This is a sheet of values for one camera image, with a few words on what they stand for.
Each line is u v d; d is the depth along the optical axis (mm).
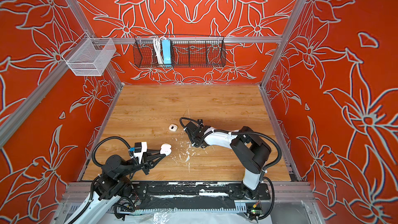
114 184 577
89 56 921
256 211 684
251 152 460
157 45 876
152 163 632
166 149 666
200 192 742
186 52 976
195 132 699
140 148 582
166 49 898
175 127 949
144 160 610
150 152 643
